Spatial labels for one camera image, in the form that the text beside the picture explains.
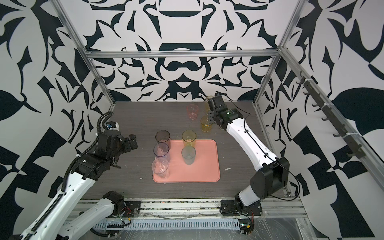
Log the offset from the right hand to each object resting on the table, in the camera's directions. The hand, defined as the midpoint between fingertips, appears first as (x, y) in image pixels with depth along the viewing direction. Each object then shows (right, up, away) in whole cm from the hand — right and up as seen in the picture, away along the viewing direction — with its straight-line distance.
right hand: (216, 113), depth 80 cm
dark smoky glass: (-29, -13, +5) cm, 32 cm away
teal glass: (-15, -23, +8) cm, 29 cm away
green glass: (-15, -13, +5) cm, 20 cm away
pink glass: (-13, +3, +30) cm, 33 cm away
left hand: (-44, -11, -8) cm, 46 cm away
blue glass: (-31, -21, +7) cm, 38 cm away
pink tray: (-5, -31, +6) cm, 32 cm away
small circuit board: (+12, -53, -9) cm, 55 cm away
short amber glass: (-4, -6, +19) cm, 20 cm away
